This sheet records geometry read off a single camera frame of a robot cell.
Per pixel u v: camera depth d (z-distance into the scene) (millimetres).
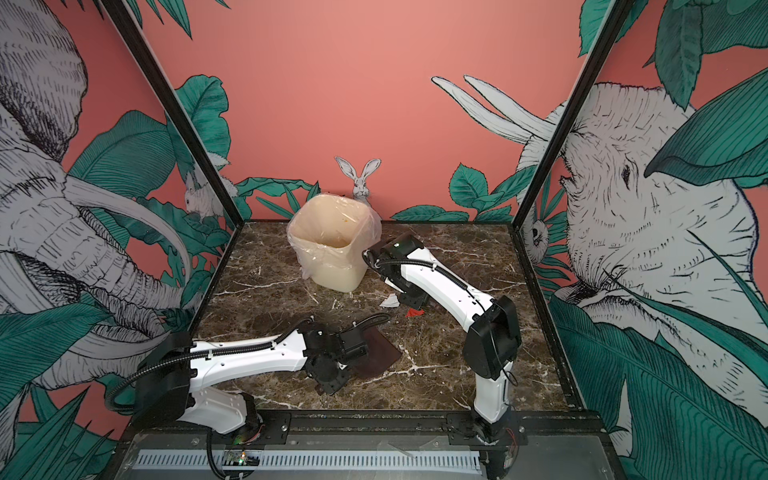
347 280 949
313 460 701
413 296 708
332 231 1024
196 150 961
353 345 624
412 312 954
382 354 837
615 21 700
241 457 701
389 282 639
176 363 414
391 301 964
